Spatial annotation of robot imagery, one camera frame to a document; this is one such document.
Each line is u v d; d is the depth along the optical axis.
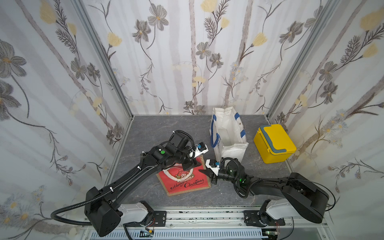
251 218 0.74
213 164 0.65
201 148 0.61
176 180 0.74
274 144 0.86
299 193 0.49
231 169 0.64
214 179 0.71
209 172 0.71
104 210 0.38
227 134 1.08
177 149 0.56
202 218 0.75
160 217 0.75
